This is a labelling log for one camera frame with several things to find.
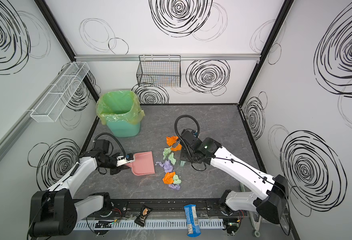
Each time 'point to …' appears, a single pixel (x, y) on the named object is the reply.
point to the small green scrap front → (176, 179)
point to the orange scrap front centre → (168, 178)
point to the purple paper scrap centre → (167, 165)
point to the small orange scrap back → (171, 140)
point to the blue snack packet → (193, 228)
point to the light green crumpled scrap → (172, 159)
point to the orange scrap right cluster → (178, 147)
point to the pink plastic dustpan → (143, 163)
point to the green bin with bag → (121, 111)
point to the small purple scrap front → (176, 186)
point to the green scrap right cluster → (166, 151)
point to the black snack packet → (140, 219)
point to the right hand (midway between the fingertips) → (180, 157)
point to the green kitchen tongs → (257, 233)
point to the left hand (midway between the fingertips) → (127, 161)
